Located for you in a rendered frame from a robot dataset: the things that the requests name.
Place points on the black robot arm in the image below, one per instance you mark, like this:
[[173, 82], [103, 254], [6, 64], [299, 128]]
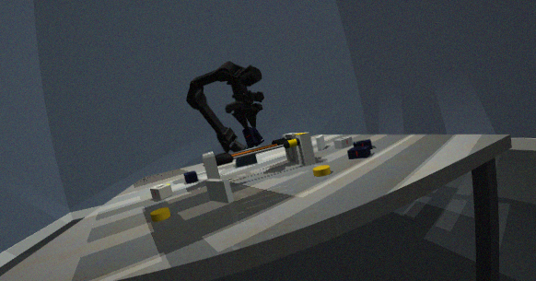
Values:
[[241, 79]]

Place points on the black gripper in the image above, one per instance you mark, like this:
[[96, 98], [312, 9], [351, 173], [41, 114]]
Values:
[[243, 110]]

